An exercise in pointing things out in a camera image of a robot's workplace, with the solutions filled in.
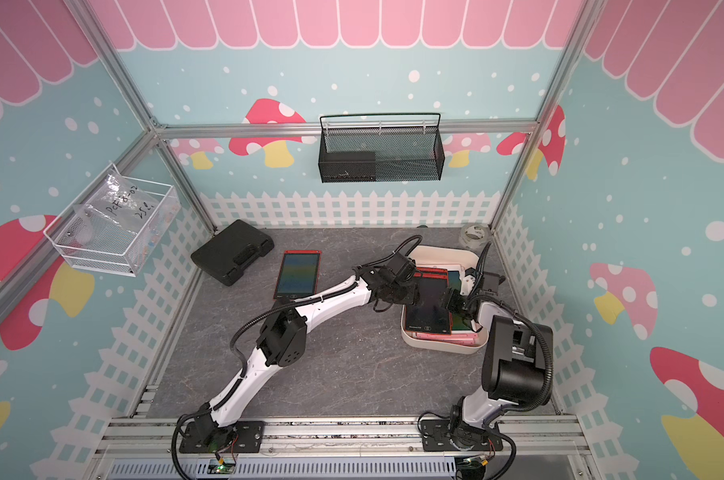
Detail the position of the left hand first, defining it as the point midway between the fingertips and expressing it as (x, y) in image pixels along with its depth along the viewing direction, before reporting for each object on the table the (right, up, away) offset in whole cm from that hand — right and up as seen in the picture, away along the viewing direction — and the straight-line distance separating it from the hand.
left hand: (413, 300), depth 94 cm
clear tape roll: (+27, +21, +22) cm, 41 cm away
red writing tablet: (+6, -5, +6) cm, 10 cm away
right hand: (+10, 0, +2) cm, 11 cm away
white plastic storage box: (+6, +14, +7) cm, 16 cm away
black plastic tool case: (-65, +15, +15) cm, 69 cm away
